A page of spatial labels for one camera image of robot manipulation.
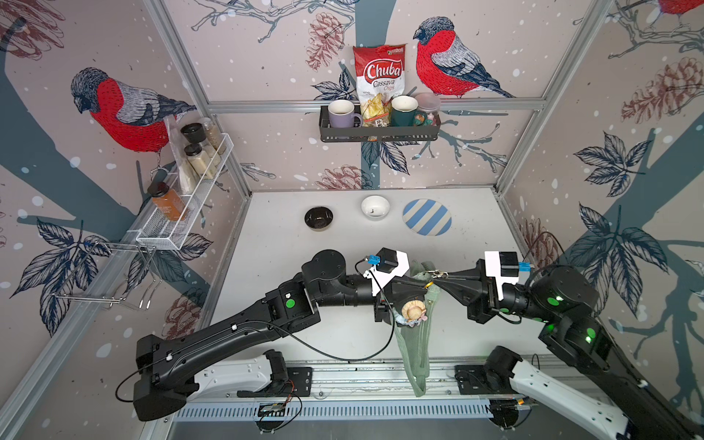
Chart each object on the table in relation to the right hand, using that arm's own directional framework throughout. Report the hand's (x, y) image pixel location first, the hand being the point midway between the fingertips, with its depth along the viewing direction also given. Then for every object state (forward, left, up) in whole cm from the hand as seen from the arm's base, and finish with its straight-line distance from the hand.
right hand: (439, 274), depth 50 cm
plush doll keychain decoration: (-5, +4, -6) cm, 9 cm away
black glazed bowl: (+43, +34, -36) cm, 66 cm away
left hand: (-2, +2, -1) cm, 3 cm away
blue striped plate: (+47, -10, -40) cm, 63 cm away
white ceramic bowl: (+50, +11, -37) cm, 63 cm away
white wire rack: (+22, +74, -18) cm, 79 cm away
